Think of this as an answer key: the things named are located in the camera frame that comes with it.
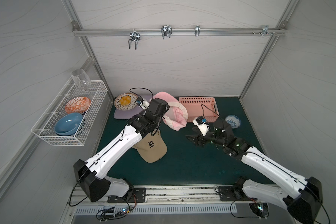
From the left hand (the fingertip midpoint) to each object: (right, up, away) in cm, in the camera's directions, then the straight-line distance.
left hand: (161, 107), depth 73 cm
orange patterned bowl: (-43, +1, -2) cm, 44 cm away
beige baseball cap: (-7, -26, +14) cm, 30 cm away
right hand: (+15, -13, 0) cm, 20 cm away
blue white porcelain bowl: (+52, -9, +30) cm, 61 cm away
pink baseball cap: (+8, -5, +10) cm, 14 cm away
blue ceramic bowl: (-41, -8, -12) cm, 44 cm away
